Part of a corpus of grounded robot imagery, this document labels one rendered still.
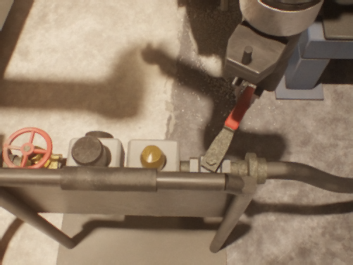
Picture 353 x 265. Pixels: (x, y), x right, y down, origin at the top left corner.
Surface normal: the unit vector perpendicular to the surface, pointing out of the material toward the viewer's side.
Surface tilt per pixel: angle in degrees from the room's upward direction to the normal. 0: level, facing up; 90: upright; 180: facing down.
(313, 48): 90
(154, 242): 0
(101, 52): 0
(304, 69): 90
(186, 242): 0
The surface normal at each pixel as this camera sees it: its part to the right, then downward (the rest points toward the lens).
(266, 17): -0.54, 0.77
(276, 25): -0.24, 0.89
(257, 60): 0.00, -0.41
